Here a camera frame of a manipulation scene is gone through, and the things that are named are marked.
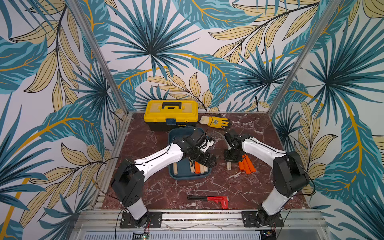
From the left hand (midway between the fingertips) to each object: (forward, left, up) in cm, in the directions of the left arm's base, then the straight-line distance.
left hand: (208, 163), depth 79 cm
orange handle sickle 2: (+5, -25, -13) cm, 28 cm away
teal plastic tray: (+4, +14, -12) cm, 18 cm away
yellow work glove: (+39, -9, -11) cm, 42 cm away
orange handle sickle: (+5, -21, -12) cm, 25 cm away
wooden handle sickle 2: (-6, +9, +9) cm, 14 cm away
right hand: (+7, -13, -10) cm, 18 cm away
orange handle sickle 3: (+4, -27, -12) cm, 30 cm away
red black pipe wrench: (-15, -8, -12) cm, 21 cm away
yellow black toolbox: (+32, +29, +2) cm, 44 cm away
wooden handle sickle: (+2, +3, -10) cm, 11 cm away
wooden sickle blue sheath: (+2, 0, -11) cm, 11 cm away
